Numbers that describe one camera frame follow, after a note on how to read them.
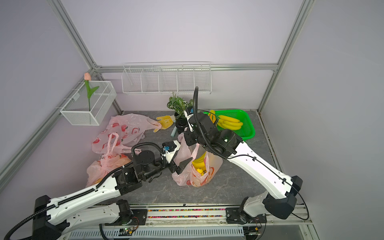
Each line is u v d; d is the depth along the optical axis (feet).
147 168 1.73
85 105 2.76
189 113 1.80
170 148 1.75
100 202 1.57
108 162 2.53
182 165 1.91
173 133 3.45
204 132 1.46
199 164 2.71
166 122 3.69
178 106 2.91
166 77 3.25
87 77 2.72
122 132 3.47
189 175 2.31
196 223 2.41
